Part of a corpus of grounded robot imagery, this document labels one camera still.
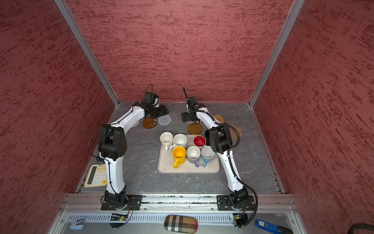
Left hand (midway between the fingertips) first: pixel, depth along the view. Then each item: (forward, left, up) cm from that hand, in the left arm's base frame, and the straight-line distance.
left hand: (164, 114), depth 98 cm
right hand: (+2, -17, -9) cm, 19 cm away
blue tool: (-62, -58, -7) cm, 85 cm away
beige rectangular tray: (-31, -3, -12) cm, 33 cm away
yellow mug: (-25, -11, -10) cm, 29 cm away
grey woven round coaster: (+4, +2, -12) cm, 13 cm away
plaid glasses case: (-60, -14, -8) cm, 62 cm away
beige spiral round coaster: (-23, +8, +20) cm, 32 cm away
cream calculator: (-39, +35, -10) cm, 53 cm away
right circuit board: (-57, -42, -13) cm, 72 cm away
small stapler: (-61, +35, -10) cm, 71 cm away
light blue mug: (-25, -29, -10) cm, 40 cm away
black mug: (-14, -29, -4) cm, 32 cm away
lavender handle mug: (-24, -20, -10) cm, 33 cm away
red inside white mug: (-16, -24, -8) cm, 30 cm away
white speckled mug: (-15, -11, -8) cm, 20 cm away
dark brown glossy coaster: (0, +13, -10) cm, 16 cm away
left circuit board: (-58, +18, -14) cm, 62 cm away
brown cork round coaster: (-5, -21, -10) cm, 24 cm away
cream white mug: (-15, -2, -8) cm, 17 cm away
